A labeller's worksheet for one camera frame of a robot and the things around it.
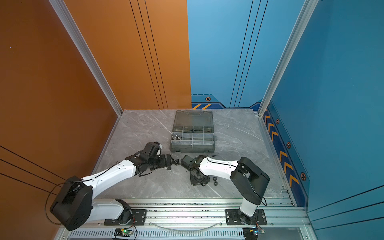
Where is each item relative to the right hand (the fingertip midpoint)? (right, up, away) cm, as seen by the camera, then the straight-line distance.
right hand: (196, 183), depth 85 cm
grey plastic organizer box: (-2, +29, +17) cm, 34 cm away
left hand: (-16, +13, +2) cm, 20 cm away
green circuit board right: (+29, -16, -15) cm, 37 cm away
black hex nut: (+11, +3, 0) cm, 11 cm away
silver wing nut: (-12, +25, +16) cm, 32 cm away
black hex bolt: (-16, +8, +4) cm, 19 cm away
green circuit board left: (-33, -17, -14) cm, 40 cm away
